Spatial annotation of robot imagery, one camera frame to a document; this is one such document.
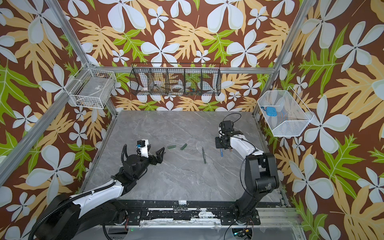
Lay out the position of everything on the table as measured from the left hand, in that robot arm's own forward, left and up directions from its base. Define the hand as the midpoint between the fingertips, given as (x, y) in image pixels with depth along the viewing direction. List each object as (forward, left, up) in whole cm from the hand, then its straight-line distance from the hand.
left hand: (156, 145), depth 82 cm
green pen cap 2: (+10, -15, -17) cm, 24 cm away
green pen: (+2, -28, -16) cm, 33 cm away
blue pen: (+2, -39, -13) cm, 41 cm away
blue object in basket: (+18, -66, +10) cm, 69 cm away
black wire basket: (+43, -10, +14) cm, 46 cm away
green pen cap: (+10, -6, -18) cm, 21 cm away
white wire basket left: (+28, +38, +18) cm, 50 cm away
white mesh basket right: (+11, -74, +14) cm, 76 cm away
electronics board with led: (-39, -46, -19) cm, 63 cm away
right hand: (+8, -38, -9) cm, 40 cm away
